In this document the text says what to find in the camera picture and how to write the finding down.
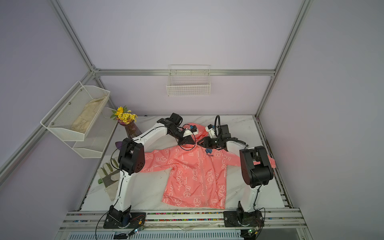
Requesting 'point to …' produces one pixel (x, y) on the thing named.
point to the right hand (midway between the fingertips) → (200, 145)
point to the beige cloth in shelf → (84, 119)
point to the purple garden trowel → (119, 144)
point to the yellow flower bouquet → (124, 116)
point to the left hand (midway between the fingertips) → (192, 142)
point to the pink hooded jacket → (198, 175)
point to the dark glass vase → (132, 130)
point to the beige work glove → (109, 175)
